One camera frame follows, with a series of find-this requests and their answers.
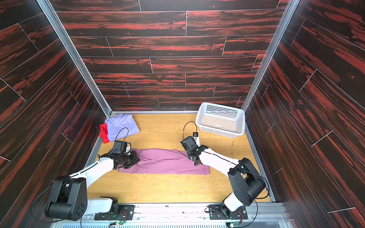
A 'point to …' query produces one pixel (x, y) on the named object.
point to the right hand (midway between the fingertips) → (198, 147)
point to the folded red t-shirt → (103, 133)
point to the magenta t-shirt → (163, 162)
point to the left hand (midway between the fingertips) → (141, 158)
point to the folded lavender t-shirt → (115, 123)
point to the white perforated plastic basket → (220, 120)
